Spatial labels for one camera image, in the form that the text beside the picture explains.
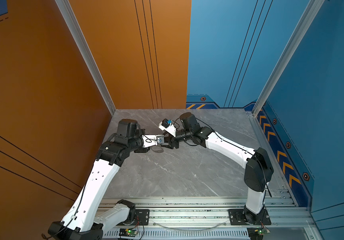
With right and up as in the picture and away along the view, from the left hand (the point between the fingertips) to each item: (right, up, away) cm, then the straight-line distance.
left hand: (147, 131), depth 71 cm
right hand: (+5, -5, +4) cm, 8 cm away
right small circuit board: (+52, -48, -1) cm, 71 cm away
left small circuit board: (-9, -48, -1) cm, 49 cm away
